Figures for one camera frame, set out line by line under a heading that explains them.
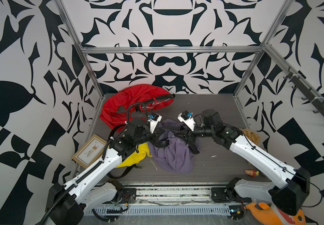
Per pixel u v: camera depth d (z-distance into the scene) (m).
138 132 0.59
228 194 0.67
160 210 0.71
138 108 1.02
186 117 0.60
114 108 0.99
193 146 0.72
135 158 0.82
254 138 0.87
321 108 0.55
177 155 0.74
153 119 0.63
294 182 0.40
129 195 0.73
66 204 0.37
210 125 0.56
